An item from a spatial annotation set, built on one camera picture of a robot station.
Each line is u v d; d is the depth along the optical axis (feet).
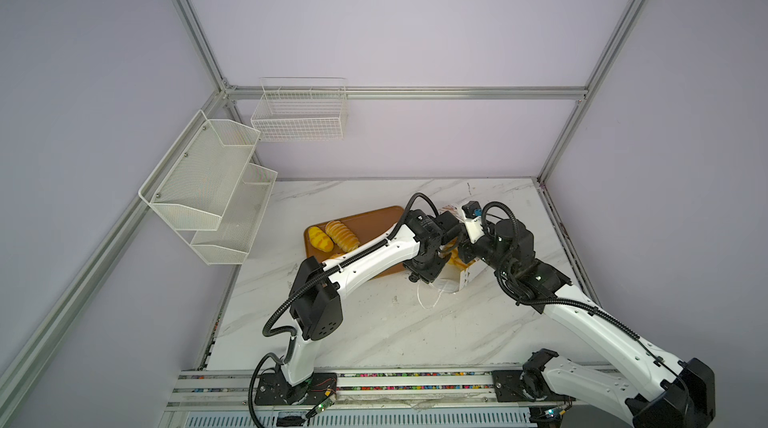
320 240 3.22
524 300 1.74
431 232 1.83
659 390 1.29
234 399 2.40
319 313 1.73
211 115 2.74
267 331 1.38
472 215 2.02
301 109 3.13
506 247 1.76
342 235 3.22
